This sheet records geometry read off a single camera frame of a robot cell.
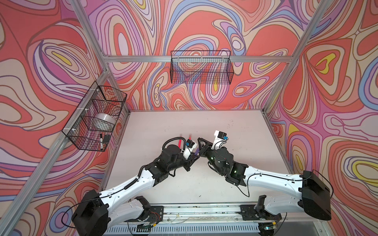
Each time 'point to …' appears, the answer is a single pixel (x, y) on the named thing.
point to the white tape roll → (106, 117)
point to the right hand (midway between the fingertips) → (197, 144)
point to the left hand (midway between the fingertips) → (199, 153)
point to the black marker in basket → (101, 141)
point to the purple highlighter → (197, 151)
